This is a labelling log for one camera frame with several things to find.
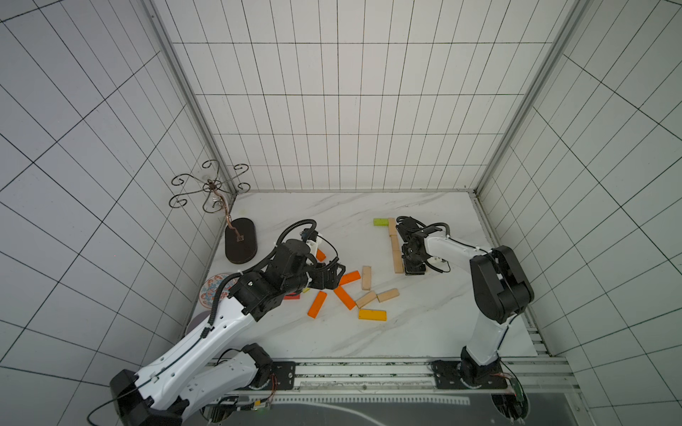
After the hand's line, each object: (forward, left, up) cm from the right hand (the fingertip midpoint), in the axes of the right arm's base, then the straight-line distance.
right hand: (405, 254), depth 98 cm
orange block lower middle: (-18, +22, 0) cm, 28 cm away
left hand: (-19, +26, +20) cm, 38 cm away
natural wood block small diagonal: (-18, +15, -1) cm, 23 cm away
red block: (-19, +39, 0) cm, 44 cm away
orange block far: (-3, +32, +1) cm, 32 cm away
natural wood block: (-4, +3, +1) cm, 5 cm away
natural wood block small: (-16, +7, 0) cm, 18 cm away
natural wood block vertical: (-10, +15, -1) cm, 18 cm away
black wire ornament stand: (+3, +64, +1) cm, 64 cm away
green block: (+16, +8, -1) cm, 18 cm away
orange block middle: (-10, +20, -1) cm, 23 cm away
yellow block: (-23, +12, 0) cm, 26 cm away
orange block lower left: (-21, +31, -1) cm, 37 cm away
